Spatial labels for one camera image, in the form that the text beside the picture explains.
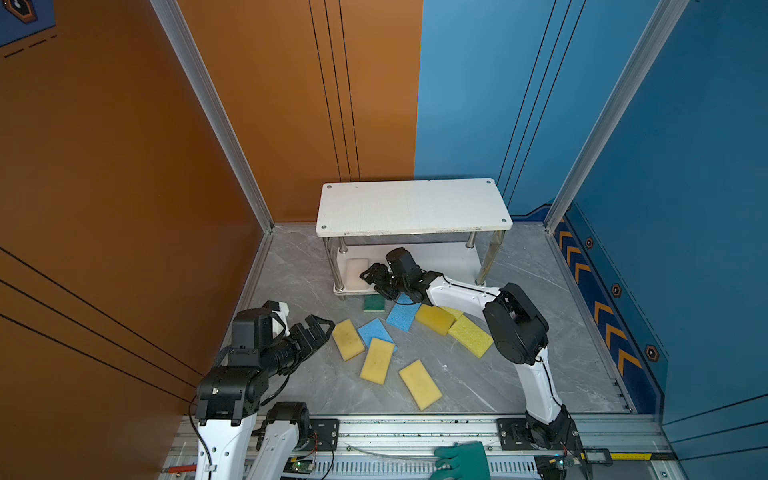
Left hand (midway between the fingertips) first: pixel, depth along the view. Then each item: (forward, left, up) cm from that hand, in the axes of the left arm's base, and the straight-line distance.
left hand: (324, 330), depth 67 cm
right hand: (+22, -6, -13) cm, 26 cm away
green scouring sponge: (+19, -9, -21) cm, 30 cm away
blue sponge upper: (+16, -19, -21) cm, 32 cm away
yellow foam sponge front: (-5, -23, -22) cm, 33 cm away
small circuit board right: (-23, -54, -24) cm, 63 cm away
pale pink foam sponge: (+29, -3, -15) cm, 32 cm away
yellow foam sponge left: (+7, -2, -21) cm, 23 cm away
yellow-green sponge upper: (+14, -34, -17) cm, 41 cm away
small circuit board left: (-23, +6, -24) cm, 34 cm away
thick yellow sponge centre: (+13, -28, -19) cm, 36 cm away
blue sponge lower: (+10, -10, -21) cm, 26 cm away
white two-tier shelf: (+23, -30, +11) cm, 39 cm away
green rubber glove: (-22, -32, -21) cm, 44 cm away
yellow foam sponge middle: (0, -11, -20) cm, 23 cm away
